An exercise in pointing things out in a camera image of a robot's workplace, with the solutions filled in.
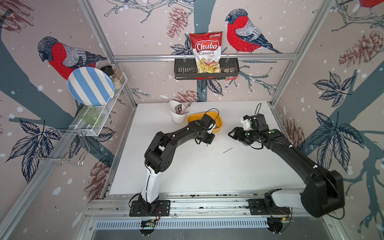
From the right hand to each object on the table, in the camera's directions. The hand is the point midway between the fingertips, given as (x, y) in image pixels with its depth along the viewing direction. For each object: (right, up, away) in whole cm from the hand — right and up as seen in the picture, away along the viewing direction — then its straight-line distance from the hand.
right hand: (231, 134), depth 83 cm
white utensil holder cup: (-34, +8, +22) cm, 42 cm away
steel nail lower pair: (0, -12, +11) cm, 16 cm away
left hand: (-9, -4, +10) cm, 14 cm away
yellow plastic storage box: (-4, +9, +30) cm, 31 cm away
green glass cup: (-72, +11, -13) cm, 74 cm away
